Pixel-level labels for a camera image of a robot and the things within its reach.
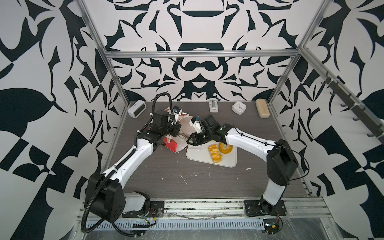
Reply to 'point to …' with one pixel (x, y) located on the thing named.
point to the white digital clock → (137, 109)
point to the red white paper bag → (180, 142)
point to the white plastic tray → (202, 153)
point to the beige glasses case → (262, 108)
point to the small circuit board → (271, 226)
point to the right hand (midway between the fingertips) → (189, 140)
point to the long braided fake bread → (216, 155)
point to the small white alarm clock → (238, 107)
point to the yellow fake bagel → (225, 148)
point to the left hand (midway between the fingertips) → (178, 118)
